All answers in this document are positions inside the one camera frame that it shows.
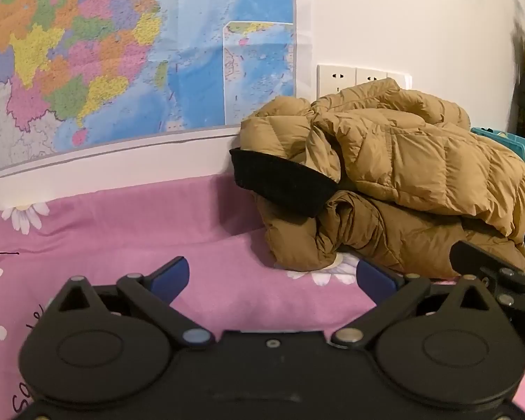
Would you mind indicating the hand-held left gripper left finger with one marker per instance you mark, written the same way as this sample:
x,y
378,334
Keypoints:
x,y
171,276

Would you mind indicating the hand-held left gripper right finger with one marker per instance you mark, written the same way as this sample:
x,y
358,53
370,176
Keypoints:
x,y
373,278

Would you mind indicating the tan puffer jacket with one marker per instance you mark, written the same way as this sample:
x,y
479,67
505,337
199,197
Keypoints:
x,y
420,175

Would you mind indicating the pink floral bedsheet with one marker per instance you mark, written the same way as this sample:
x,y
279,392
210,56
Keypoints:
x,y
113,236

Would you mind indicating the teal plastic basket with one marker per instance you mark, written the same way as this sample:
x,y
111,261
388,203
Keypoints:
x,y
509,140

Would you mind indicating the white wall socket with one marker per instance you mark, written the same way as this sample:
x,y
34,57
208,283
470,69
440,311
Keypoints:
x,y
369,75
335,80

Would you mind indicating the colourful wall map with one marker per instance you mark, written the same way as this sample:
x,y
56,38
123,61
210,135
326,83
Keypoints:
x,y
127,48

